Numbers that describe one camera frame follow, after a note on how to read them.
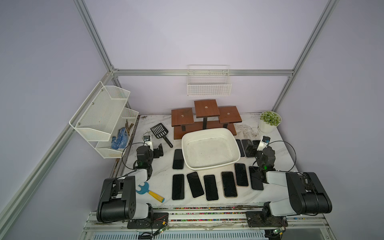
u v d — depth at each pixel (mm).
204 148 1025
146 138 783
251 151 821
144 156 691
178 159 962
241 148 1004
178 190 815
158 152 845
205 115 911
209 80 954
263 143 782
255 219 734
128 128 938
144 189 840
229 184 886
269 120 981
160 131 1110
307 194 447
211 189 838
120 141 875
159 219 732
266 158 687
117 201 445
